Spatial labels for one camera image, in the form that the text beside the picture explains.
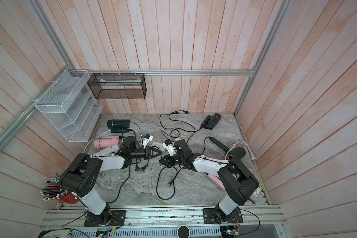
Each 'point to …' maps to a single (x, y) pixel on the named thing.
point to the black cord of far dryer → (176, 129)
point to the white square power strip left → (161, 147)
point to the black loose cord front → (171, 182)
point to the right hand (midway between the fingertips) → (161, 160)
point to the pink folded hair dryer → (106, 142)
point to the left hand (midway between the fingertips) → (161, 155)
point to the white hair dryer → (109, 153)
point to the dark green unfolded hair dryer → (237, 152)
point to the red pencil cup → (52, 189)
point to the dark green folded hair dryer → (117, 126)
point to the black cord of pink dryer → (121, 186)
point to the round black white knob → (183, 231)
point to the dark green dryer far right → (210, 121)
